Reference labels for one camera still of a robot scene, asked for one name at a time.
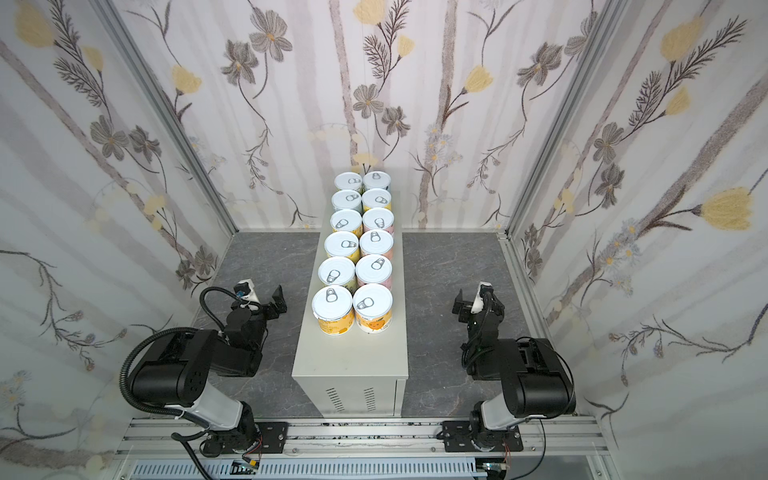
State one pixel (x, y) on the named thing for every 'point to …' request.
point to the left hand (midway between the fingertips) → (259, 281)
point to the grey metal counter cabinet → (354, 373)
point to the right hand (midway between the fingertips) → (473, 287)
